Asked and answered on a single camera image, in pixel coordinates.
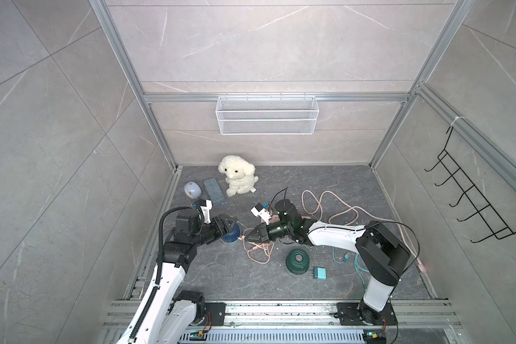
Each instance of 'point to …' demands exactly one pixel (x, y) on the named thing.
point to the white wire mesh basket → (266, 115)
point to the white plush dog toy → (239, 175)
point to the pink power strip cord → (352, 206)
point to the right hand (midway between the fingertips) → (248, 240)
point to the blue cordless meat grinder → (233, 235)
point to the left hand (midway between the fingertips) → (233, 219)
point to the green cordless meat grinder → (297, 261)
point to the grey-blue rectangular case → (213, 190)
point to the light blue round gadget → (193, 190)
